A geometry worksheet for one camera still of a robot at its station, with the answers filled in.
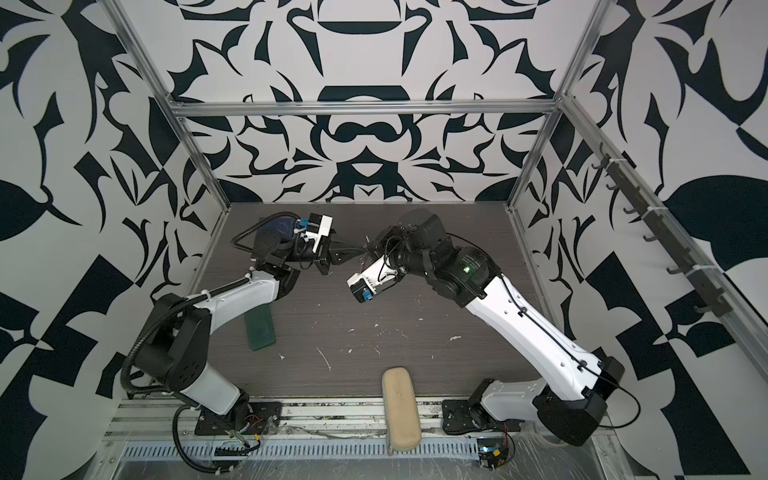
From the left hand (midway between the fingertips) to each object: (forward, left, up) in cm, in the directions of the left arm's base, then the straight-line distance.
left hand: (367, 242), depth 66 cm
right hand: (+1, -1, +3) cm, 4 cm away
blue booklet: (+35, +33, -35) cm, 60 cm away
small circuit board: (-36, -28, -35) cm, 57 cm away
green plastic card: (-5, +32, -32) cm, 46 cm away
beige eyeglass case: (-29, -7, -31) cm, 43 cm away
